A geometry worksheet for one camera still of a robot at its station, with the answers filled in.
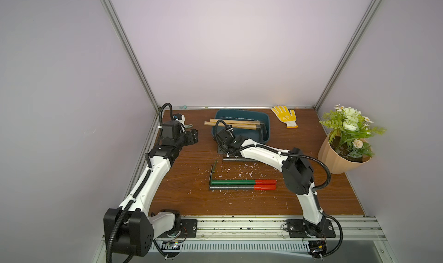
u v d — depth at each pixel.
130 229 0.38
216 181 0.86
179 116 0.71
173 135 0.62
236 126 1.04
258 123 1.07
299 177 0.51
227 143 0.68
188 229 0.73
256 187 0.83
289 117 1.15
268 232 0.73
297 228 0.73
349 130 0.72
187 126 1.11
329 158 0.81
